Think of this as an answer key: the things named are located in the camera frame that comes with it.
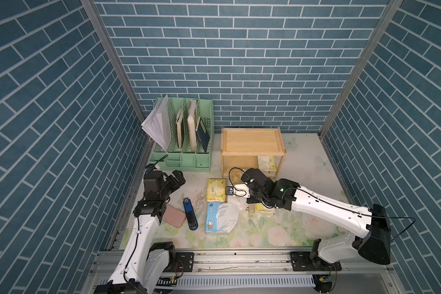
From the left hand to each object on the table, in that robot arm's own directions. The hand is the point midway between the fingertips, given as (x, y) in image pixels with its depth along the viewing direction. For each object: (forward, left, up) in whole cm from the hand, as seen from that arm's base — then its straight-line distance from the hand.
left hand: (179, 175), depth 81 cm
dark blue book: (+33, -7, -6) cm, 34 cm away
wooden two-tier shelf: (+13, -28, +5) cm, 31 cm away
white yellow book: (+26, -3, +6) cm, 27 cm away
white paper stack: (+25, +14, +8) cm, 30 cm away
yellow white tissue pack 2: (+14, -44, -9) cm, 47 cm away
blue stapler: (-12, -5, -15) cm, 20 cm away
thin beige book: (+30, +4, +4) cm, 30 cm away
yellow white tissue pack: (-10, -37, -12) cm, 40 cm away
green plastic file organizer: (+18, +3, -11) cm, 22 cm away
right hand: (-5, -30, +2) cm, 30 cm away
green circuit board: (-37, +2, -20) cm, 42 cm away
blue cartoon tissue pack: (-17, -15, -12) cm, 25 cm away
